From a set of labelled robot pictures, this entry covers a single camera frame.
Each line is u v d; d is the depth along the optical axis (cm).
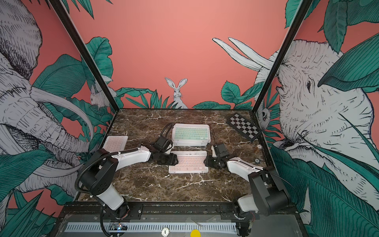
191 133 101
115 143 100
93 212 75
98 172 46
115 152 51
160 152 72
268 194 43
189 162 91
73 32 77
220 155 71
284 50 85
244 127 107
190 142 99
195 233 69
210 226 70
